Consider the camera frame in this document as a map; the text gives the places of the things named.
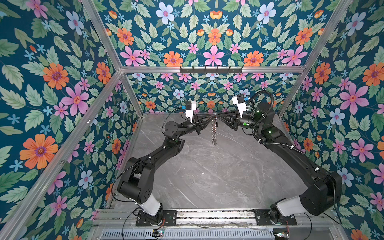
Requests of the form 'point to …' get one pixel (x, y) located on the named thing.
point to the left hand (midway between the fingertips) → (215, 115)
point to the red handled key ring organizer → (214, 124)
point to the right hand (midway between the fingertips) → (220, 114)
